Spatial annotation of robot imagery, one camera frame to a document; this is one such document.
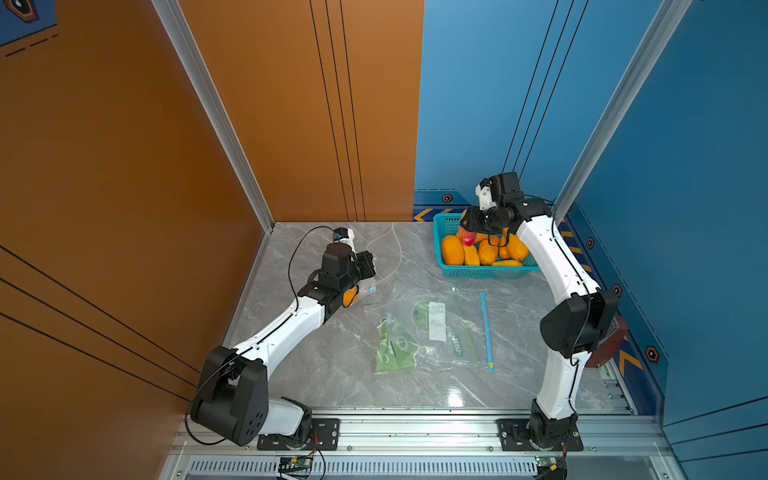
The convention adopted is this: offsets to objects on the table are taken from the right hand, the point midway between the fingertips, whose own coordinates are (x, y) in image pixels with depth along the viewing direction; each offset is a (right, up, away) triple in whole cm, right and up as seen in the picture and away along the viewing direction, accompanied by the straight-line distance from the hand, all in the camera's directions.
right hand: (466, 222), depth 88 cm
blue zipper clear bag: (+1, -38, -1) cm, 38 cm away
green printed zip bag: (-21, -36, -3) cm, 42 cm away
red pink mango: (-1, -5, -5) cm, 7 cm away
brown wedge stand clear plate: (+33, -29, -15) cm, 46 cm away
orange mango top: (+11, -9, +17) cm, 22 cm away
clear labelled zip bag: (-9, -30, +4) cm, 32 cm away
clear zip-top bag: (-24, -9, +11) cm, 28 cm away
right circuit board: (+15, -60, -18) cm, 64 cm away
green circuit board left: (-45, -60, -17) cm, 77 cm away
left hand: (-27, -9, -3) cm, 29 cm away
